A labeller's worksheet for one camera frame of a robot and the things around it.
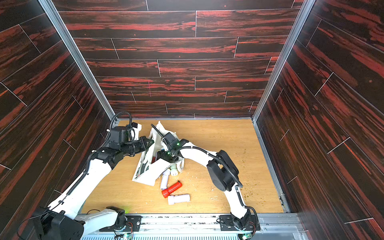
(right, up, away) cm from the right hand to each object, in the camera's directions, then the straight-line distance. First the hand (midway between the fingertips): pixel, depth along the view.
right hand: (165, 156), depth 91 cm
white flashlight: (+6, -9, -2) cm, 11 cm away
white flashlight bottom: (+13, -21, -10) cm, 27 cm away
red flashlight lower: (+2, -19, -9) cm, 21 cm away
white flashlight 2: (+1, -13, -5) cm, 14 cm away
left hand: (-2, +10, -14) cm, 18 cm away
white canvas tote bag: (-3, -2, -21) cm, 22 cm away
